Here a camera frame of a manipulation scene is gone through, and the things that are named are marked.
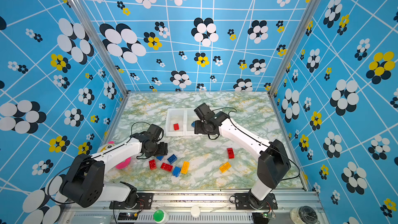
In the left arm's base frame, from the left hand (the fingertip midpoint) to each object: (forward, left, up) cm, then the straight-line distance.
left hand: (164, 151), depth 89 cm
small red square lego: (+16, -5, 0) cm, 17 cm away
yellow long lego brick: (-9, -13, -2) cm, 16 cm away
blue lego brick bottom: (-11, -9, 0) cm, 14 cm away
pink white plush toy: (+1, +30, +5) cm, 30 cm away
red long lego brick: (-9, -3, 0) cm, 10 cm away
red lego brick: (-7, +5, 0) cm, 9 cm away
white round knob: (-29, -20, +5) cm, 36 cm away
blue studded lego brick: (-5, -6, +1) cm, 7 cm away
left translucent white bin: (+21, -4, -1) cm, 21 cm away
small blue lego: (+18, -16, 0) cm, 24 cm away
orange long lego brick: (-9, -35, 0) cm, 36 cm away
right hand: (+7, -21, +13) cm, 26 cm away
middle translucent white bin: (+22, -14, +4) cm, 26 cm away
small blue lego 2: (-4, +2, 0) cm, 4 cm away
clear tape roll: (-31, -63, +10) cm, 71 cm away
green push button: (-31, -4, +4) cm, 31 cm away
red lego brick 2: (-1, -39, -1) cm, 39 cm away
